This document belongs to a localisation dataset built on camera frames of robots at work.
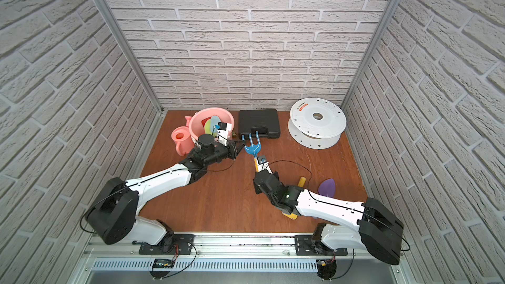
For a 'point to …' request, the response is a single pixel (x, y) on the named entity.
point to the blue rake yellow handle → (253, 149)
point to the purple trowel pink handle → (327, 187)
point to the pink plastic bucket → (196, 127)
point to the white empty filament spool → (316, 123)
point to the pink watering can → (183, 138)
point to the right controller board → (326, 269)
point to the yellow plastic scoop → (292, 215)
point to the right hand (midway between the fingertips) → (260, 172)
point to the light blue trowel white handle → (214, 121)
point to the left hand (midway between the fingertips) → (241, 136)
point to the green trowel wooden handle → (208, 127)
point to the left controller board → (163, 263)
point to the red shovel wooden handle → (204, 121)
